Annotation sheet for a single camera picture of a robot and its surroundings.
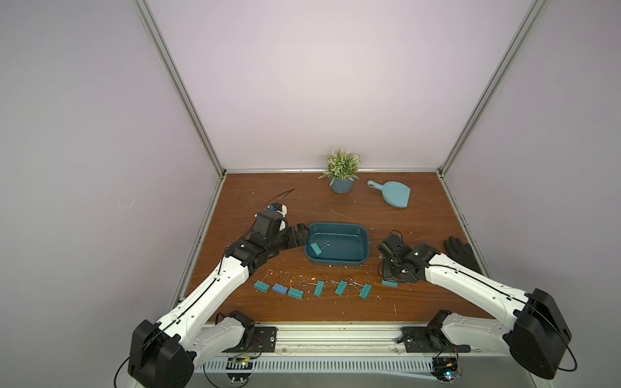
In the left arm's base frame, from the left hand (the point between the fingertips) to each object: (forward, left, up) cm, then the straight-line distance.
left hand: (304, 232), depth 78 cm
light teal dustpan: (+32, -40, -17) cm, 54 cm away
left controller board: (-34, +19, -20) cm, 44 cm away
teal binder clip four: (-13, -21, -17) cm, 30 cm away
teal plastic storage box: (+5, -17, -18) cm, 26 cm away
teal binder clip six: (-13, -30, -12) cm, 35 cm away
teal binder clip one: (-15, +3, -17) cm, 23 cm away
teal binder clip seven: (+2, -4, -17) cm, 17 cm away
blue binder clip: (-13, +9, -17) cm, 23 cm away
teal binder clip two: (-13, -5, -17) cm, 22 cm away
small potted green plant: (+32, -14, -2) cm, 35 cm away
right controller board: (-35, -42, -18) cm, 57 cm away
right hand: (-7, -29, -12) cm, 33 cm away
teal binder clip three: (-13, -13, -17) cm, 24 cm away
